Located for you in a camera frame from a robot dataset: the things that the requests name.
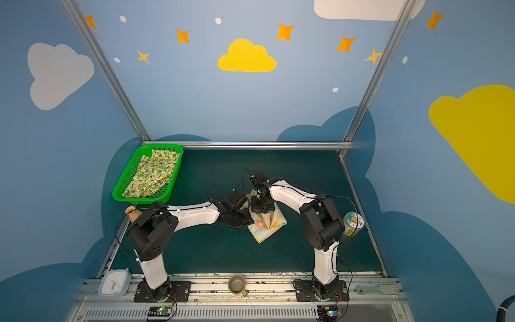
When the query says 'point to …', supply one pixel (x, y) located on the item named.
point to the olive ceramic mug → (237, 284)
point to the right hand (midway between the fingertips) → (259, 209)
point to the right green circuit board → (327, 313)
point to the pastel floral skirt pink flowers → (264, 224)
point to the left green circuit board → (159, 311)
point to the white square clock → (115, 283)
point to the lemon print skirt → (153, 174)
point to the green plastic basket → (159, 197)
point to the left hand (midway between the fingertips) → (257, 223)
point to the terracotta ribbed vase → (133, 213)
